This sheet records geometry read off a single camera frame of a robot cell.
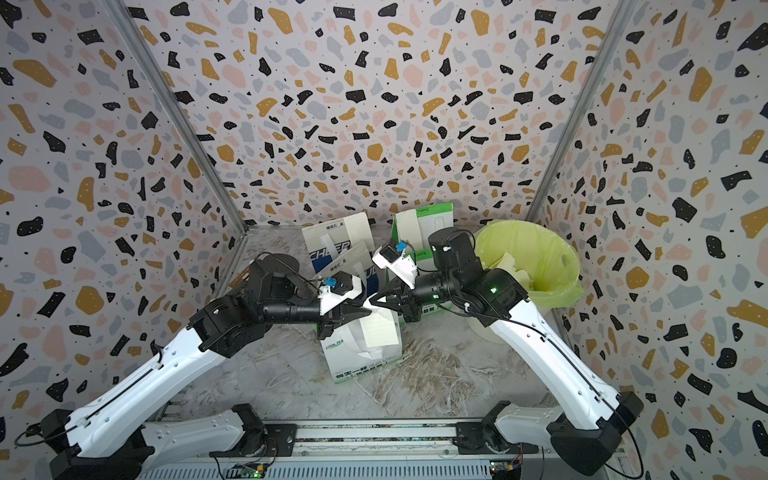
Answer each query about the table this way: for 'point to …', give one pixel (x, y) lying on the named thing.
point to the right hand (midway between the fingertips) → (375, 301)
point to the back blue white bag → (325, 242)
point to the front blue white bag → (357, 262)
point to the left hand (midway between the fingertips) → (369, 307)
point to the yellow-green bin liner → (548, 257)
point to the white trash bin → (469, 335)
